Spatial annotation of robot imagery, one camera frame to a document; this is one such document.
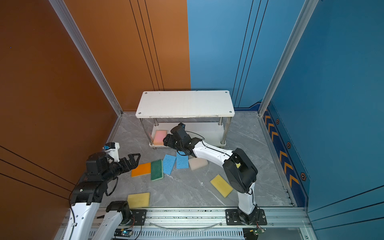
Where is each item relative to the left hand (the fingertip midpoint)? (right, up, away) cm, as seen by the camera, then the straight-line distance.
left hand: (133, 155), depth 73 cm
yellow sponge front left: (+1, -24, +4) cm, 25 cm away
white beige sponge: (+31, -8, +18) cm, 37 cm away
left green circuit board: (-4, -36, -3) cm, 36 cm away
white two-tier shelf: (+36, +20, 0) cm, 42 cm away
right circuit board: (+58, -36, -4) cm, 68 cm away
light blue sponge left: (+14, -8, +18) cm, 24 cm away
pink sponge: (+7, +7, +21) cm, 24 cm away
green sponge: (+8, -12, +14) cm, 20 cm away
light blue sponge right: (+22, -8, +18) cm, 30 cm away
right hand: (+13, +5, +12) cm, 19 cm away
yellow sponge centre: (+45, -19, +8) cm, 50 cm away
